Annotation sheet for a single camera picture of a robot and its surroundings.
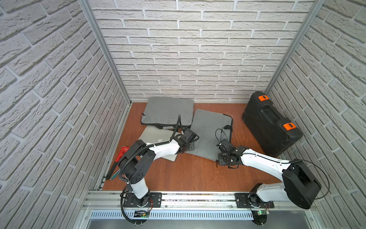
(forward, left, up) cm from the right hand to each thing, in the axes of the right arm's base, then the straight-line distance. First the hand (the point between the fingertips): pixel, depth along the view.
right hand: (223, 160), depth 87 cm
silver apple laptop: (+22, +46, 0) cm, 51 cm away
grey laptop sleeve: (+23, +3, +2) cm, 24 cm away
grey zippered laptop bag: (+41, +39, +2) cm, 57 cm away
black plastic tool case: (+8, -28, +17) cm, 33 cm away
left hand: (+11, +18, +3) cm, 22 cm away
